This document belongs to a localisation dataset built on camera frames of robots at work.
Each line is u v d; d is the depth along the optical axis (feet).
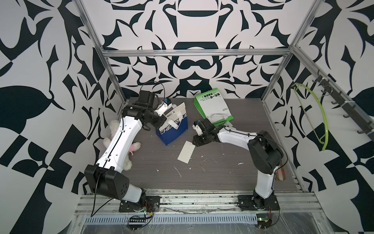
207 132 2.43
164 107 2.28
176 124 2.66
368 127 1.65
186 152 3.01
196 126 2.84
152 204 2.43
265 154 1.65
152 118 2.08
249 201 2.45
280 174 2.66
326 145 2.20
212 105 3.57
